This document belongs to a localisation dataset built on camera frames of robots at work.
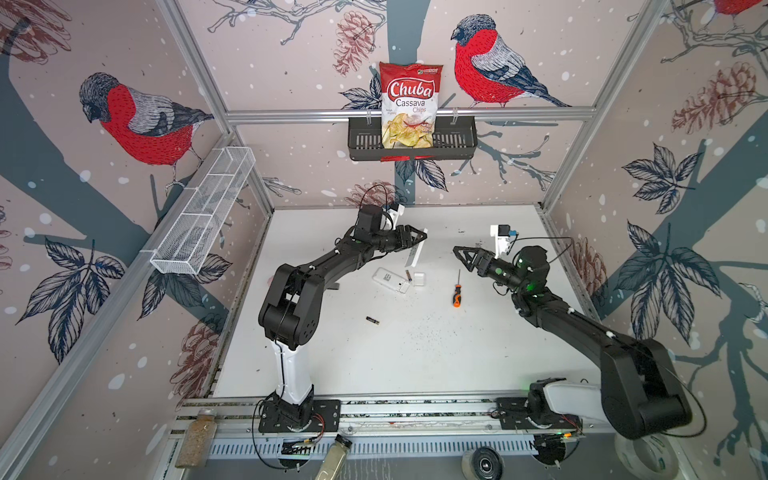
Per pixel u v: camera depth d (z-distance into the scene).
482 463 0.59
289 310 0.50
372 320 0.90
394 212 0.85
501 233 0.74
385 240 0.80
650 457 0.69
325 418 0.73
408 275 1.01
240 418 0.75
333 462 0.65
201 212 0.78
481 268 0.75
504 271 0.71
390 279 0.98
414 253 0.85
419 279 1.00
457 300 0.93
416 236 0.89
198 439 0.67
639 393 0.42
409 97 0.83
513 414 0.73
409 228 0.82
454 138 0.95
